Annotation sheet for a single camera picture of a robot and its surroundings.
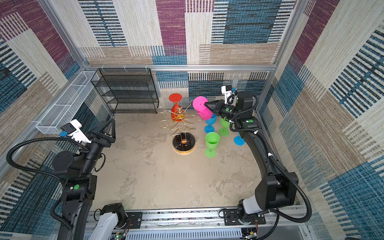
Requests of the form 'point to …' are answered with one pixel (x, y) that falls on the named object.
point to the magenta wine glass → (203, 112)
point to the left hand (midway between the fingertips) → (109, 119)
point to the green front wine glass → (224, 131)
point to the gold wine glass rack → (183, 143)
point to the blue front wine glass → (238, 140)
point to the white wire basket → (68, 107)
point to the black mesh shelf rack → (127, 90)
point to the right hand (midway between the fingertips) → (204, 106)
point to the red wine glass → (176, 110)
